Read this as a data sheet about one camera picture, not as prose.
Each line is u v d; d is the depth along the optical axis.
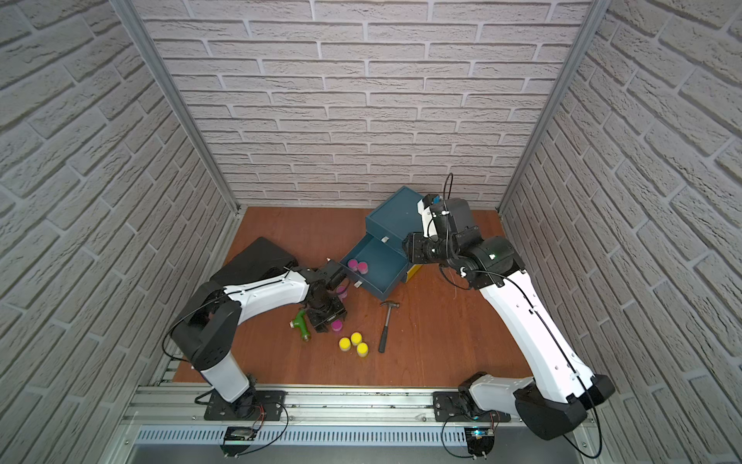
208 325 0.47
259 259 0.98
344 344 0.83
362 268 0.91
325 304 0.74
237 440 0.70
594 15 0.69
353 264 0.92
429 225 0.58
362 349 0.81
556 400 0.37
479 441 0.70
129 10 0.69
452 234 0.46
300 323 0.87
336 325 0.80
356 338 0.83
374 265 0.90
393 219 0.94
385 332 0.87
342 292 0.78
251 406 0.68
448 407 0.74
